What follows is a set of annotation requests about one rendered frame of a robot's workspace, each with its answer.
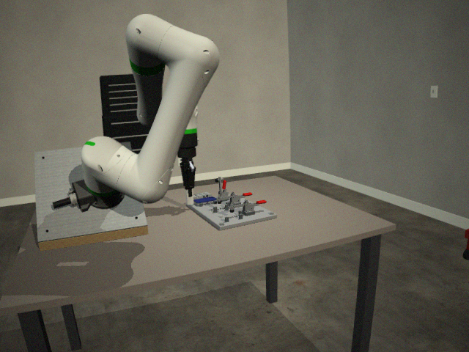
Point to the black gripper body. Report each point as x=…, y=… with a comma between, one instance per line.
x=186, y=156

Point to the blue rectangular block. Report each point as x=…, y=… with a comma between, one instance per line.
x=204, y=200

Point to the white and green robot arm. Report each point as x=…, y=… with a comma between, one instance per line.
x=111, y=170

